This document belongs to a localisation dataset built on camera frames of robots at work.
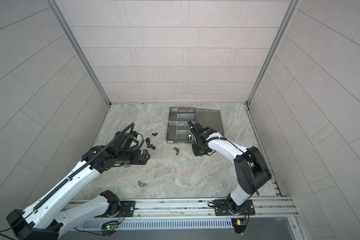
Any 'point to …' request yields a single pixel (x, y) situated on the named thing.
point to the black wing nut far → (154, 134)
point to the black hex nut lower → (153, 147)
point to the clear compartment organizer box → (179, 130)
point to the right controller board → (240, 225)
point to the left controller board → (109, 228)
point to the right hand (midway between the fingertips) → (197, 153)
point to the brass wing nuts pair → (177, 150)
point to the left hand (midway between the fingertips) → (147, 155)
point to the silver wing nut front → (141, 184)
